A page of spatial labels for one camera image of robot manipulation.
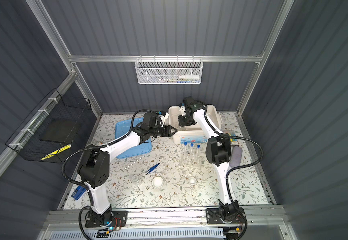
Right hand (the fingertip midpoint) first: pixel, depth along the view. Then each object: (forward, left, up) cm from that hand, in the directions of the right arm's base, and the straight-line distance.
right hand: (183, 123), depth 98 cm
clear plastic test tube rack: (-21, -6, -12) cm, 25 cm away
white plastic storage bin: (-3, -7, -6) cm, 10 cm away
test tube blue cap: (-19, -4, +3) cm, 20 cm away
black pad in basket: (-18, +63, +17) cm, 68 cm away
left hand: (-9, +6, +5) cm, 12 cm away
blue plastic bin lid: (+5, +46, -11) cm, 47 cm away
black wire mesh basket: (-31, +66, +25) cm, 77 cm away
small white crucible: (-34, -5, -11) cm, 36 cm away
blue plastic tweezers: (-27, +20, -11) cm, 35 cm away
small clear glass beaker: (-36, +26, -3) cm, 44 cm away
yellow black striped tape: (-31, +58, +18) cm, 68 cm away
